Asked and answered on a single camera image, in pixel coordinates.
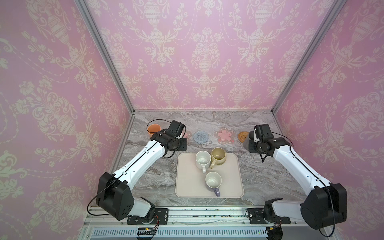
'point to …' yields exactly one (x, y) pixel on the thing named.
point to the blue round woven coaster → (200, 137)
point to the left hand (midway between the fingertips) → (184, 145)
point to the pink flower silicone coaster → (188, 134)
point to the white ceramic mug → (203, 160)
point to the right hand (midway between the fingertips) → (254, 145)
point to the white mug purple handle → (213, 180)
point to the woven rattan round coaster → (242, 135)
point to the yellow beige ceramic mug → (218, 156)
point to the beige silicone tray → (191, 181)
